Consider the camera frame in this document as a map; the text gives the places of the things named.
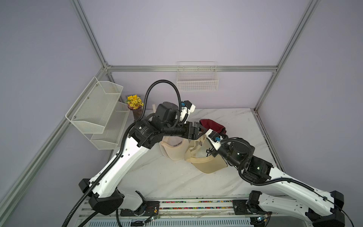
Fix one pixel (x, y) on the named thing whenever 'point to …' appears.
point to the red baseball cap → (205, 124)
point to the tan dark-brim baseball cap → (196, 153)
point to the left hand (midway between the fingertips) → (198, 132)
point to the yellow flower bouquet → (134, 101)
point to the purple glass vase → (136, 112)
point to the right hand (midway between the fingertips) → (207, 134)
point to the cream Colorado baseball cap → (174, 147)
